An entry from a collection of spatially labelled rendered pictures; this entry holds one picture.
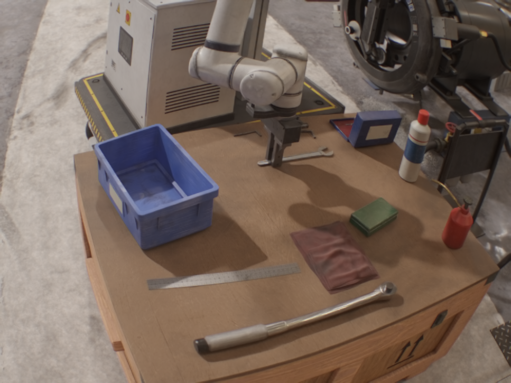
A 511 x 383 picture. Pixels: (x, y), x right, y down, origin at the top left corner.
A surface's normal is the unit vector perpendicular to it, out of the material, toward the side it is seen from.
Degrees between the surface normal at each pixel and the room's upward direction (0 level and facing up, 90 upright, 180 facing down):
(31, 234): 0
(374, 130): 100
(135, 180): 0
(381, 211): 0
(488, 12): 37
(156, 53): 90
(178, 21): 90
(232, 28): 79
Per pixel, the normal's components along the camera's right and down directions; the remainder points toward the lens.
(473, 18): 0.38, -0.04
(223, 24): -0.29, 0.33
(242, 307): 0.12, -0.77
